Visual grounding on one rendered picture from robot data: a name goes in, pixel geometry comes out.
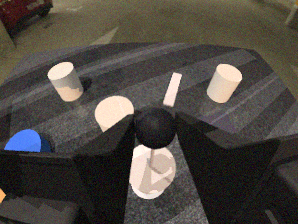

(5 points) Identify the cream white cylinder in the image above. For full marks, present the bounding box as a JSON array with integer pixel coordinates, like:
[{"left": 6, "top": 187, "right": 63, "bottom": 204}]
[
  {"left": 48, "top": 61, "right": 84, "bottom": 101},
  {"left": 94, "top": 96, "right": 134, "bottom": 132},
  {"left": 206, "top": 64, "right": 242, "bottom": 103}
]

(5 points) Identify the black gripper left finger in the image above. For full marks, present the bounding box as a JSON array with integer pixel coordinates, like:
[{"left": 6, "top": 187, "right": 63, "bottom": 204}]
[{"left": 0, "top": 113, "right": 136, "bottom": 224}]

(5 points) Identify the blue short cylinder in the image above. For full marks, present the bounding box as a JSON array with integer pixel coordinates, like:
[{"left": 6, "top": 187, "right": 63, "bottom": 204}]
[{"left": 5, "top": 129, "right": 51, "bottom": 153}]

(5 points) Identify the pale pink flat bar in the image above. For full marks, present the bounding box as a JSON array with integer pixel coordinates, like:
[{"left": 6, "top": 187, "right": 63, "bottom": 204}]
[{"left": 162, "top": 73, "right": 182, "bottom": 107}]

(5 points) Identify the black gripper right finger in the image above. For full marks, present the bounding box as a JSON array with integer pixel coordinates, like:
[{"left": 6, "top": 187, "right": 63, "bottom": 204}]
[{"left": 174, "top": 112, "right": 298, "bottom": 224}]

